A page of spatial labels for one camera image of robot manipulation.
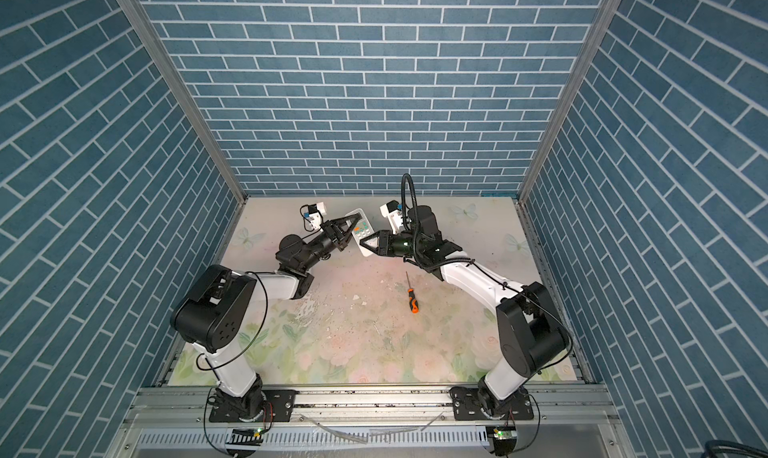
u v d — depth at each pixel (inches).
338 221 31.1
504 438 28.9
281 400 29.6
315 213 31.6
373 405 29.7
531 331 17.7
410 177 25.3
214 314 19.2
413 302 35.7
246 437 28.4
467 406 29.0
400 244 28.4
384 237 29.0
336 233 29.8
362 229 31.2
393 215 29.9
